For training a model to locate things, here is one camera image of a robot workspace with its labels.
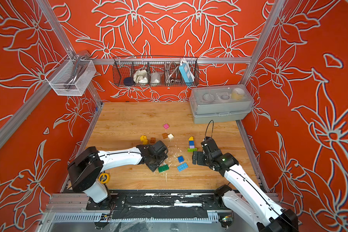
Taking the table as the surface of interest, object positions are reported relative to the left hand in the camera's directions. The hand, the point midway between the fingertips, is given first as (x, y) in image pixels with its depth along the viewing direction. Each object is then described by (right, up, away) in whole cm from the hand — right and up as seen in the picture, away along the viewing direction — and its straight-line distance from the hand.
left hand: (166, 160), depth 86 cm
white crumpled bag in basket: (-17, +53, +6) cm, 56 cm away
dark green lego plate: (-2, -4, -3) cm, 5 cm away
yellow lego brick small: (+16, +12, +9) cm, 22 cm away
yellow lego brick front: (-15, +10, +9) cm, 20 cm away
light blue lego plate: (+10, -4, -1) cm, 11 cm away
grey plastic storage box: (+37, +36, +12) cm, 53 cm away
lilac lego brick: (+16, +7, +5) cm, 19 cm away
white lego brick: (+3, +13, +12) cm, 18 cm away
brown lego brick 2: (-2, +13, +14) cm, 20 cm away
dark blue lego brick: (+9, 0, +1) cm, 9 cm away
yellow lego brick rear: (-17, +12, +11) cm, 23 cm away
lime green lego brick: (+16, +5, +4) cm, 17 cm away
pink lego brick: (-1, +20, +17) cm, 26 cm away
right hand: (+17, +4, -8) cm, 19 cm away
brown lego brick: (-10, +11, +10) cm, 18 cm away
